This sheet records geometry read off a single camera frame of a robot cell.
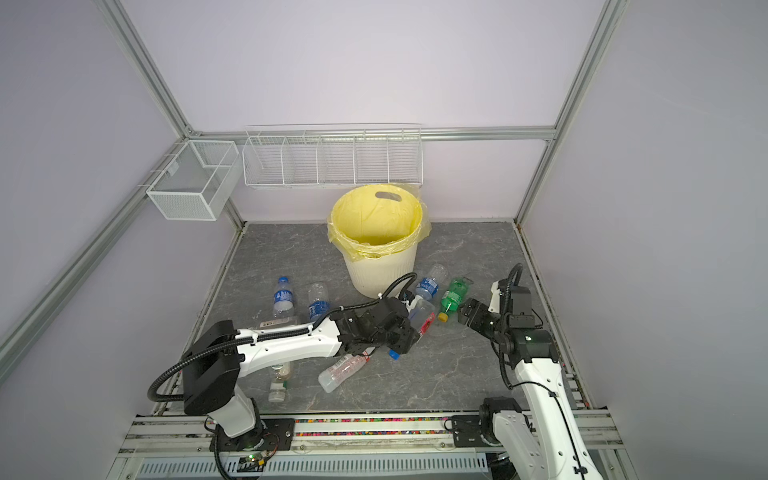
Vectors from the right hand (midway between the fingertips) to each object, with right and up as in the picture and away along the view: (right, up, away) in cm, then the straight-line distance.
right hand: (473, 315), depth 78 cm
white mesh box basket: (-85, +37, +14) cm, 94 cm away
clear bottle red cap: (-35, -15, +1) cm, 38 cm away
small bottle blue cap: (-57, +1, +17) cm, 59 cm away
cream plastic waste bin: (-28, +9, +10) cm, 31 cm away
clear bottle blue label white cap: (-10, +6, +17) cm, 20 cm away
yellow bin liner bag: (-26, +27, +21) cm, 43 cm away
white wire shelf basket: (-39, +49, +20) cm, 66 cm away
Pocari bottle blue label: (-45, +1, +14) cm, 47 cm away
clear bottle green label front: (-52, -19, +1) cm, 55 cm away
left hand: (-16, -6, +1) cm, 18 cm away
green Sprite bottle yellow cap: (-3, +2, +16) cm, 16 cm away
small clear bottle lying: (-57, -4, +11) cm, 58 cm away
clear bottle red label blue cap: (-13, 0, +4) cm, 14 cm away
